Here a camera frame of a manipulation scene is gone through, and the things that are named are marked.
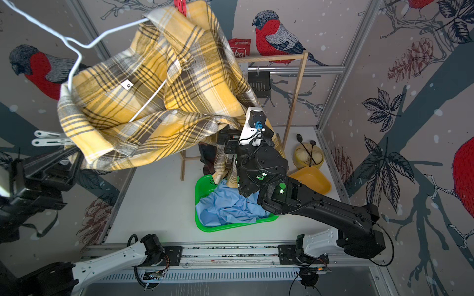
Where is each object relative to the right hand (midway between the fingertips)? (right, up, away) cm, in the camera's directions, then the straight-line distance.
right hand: (242, 119), depth 51 cm
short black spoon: (+42, -7, +56) cm, 70 cm away
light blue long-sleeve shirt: (-9, -35, +31) cm, 47 cm away
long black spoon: (+34, -4, +54) cm, 64 cm away
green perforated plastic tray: (-18, -28, +35) cm, 48 cm away
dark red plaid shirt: (-14, -12, +19) cm, 26 cm away
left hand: (-28, -6, -20) cm, 35 cm away
